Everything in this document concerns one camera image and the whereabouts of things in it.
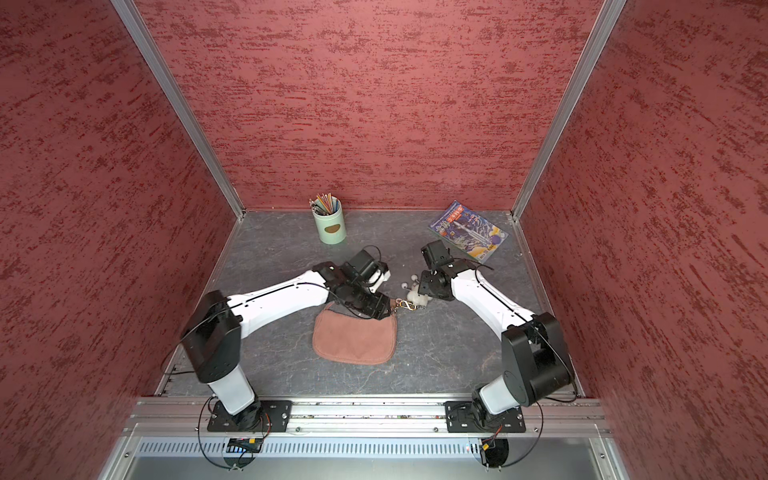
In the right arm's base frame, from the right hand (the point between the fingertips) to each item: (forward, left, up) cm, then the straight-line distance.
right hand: (428, 293), depth 89 cm
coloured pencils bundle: (+34, +35, +5) cm, 50 cm away
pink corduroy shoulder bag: (-10, +25, -7) cm, 28 cm away
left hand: (-7, +15, +2) cm, 17 cm away
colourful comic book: (+31, -19, -7) cm, 37 cm away
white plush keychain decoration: (+1, +4, -4) cm, 6 cm away
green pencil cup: (+27, +32, +5) cm, 42 cm away
